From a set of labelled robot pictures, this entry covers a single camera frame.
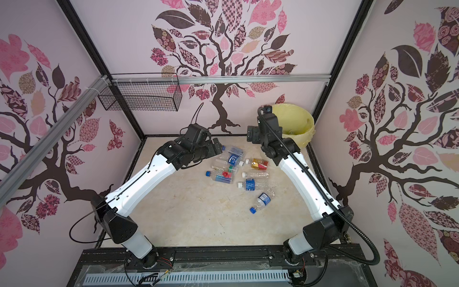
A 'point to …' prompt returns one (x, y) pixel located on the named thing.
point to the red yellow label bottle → (259, 164)
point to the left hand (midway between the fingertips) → (214, 151)
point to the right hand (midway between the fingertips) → (262, 127)
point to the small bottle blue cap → (264, 198)
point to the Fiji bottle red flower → (220, 176)
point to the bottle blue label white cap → (251, 184)
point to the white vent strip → (184, 277)
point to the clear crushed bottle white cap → (260, 174)
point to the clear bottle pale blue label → (236, 151)
